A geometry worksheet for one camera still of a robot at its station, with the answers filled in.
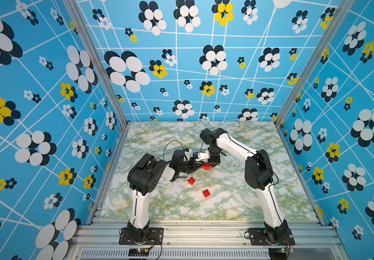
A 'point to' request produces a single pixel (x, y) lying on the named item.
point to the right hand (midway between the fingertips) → (215, 159)
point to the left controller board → (139, 252)
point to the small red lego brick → (206, 193)
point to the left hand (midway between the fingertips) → (206, 163)
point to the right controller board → (276, 253)
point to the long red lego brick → (206, 166)
